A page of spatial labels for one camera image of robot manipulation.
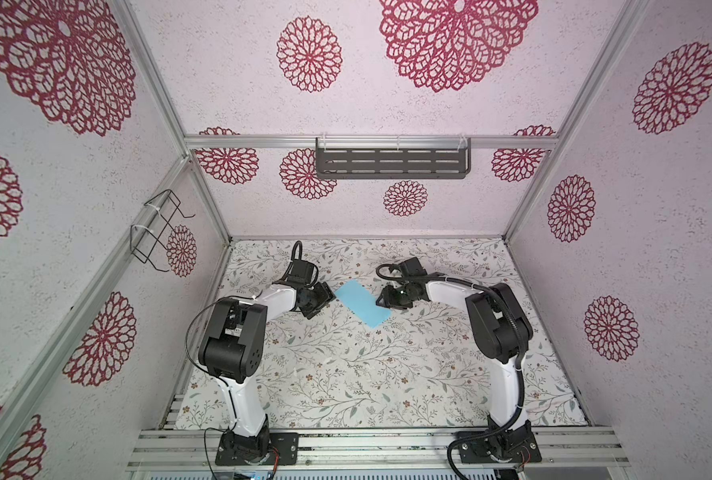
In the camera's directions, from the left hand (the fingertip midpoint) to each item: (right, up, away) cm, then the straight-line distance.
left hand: (329, 305), depth 99 cm
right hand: (+17, +2, +2) cm, 17 cm away
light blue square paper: (+11, 0, +5) cm, 12 cm away
